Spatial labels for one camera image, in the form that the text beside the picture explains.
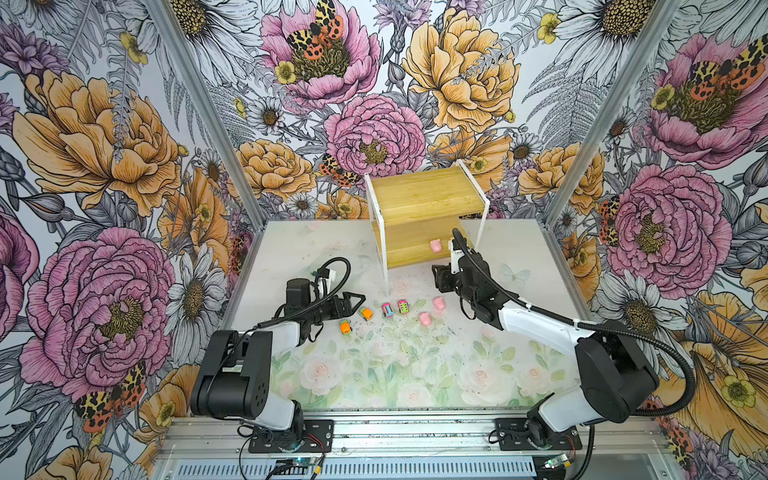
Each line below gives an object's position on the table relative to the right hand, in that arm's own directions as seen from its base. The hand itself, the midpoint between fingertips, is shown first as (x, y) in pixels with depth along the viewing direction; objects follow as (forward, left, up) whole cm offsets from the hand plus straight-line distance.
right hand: (441, 275), depth 89 cm
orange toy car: (-6, +23, -11) cm, 26 cm away
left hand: (-6, +25, -7) cm, 27 cm away
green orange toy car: (-11, +29, -11) cm, 32 cm away
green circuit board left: (-43, +36, -13) cm, 58 cm away
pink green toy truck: (-4, +11, -11) cm, 16 cm away
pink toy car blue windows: (-5, +16, -11) cm, 20 cm away
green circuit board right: (-44, -23, -15) cm, 52 cm away
